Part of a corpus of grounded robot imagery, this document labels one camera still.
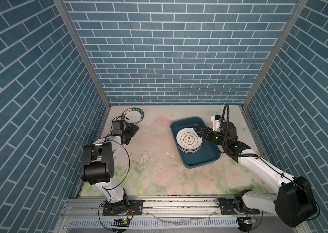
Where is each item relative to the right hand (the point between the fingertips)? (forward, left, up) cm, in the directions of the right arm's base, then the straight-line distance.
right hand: (197, 128), depth 81 cm
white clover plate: (+2, +3, -17) cm, 17 cm away
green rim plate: (+24, +46, -19) cm, 56 cm away
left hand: (+6, +40, -13) cm, 42 cm away
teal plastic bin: (-4, -10, -20) cm, 23 cm away
